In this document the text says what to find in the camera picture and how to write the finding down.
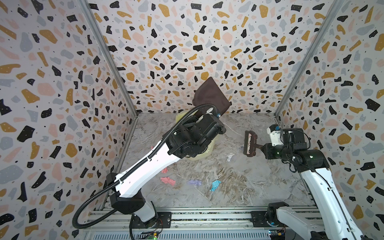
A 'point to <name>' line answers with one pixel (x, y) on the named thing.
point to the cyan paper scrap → (215, 185)
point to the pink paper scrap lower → (167, 180)
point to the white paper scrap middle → (229, 156)
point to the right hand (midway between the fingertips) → (262, 145)
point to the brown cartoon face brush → (250, 145)
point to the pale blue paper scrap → (241, 148)
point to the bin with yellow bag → (209, 150)
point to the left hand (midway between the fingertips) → (191, 117)
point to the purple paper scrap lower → (194, 181)
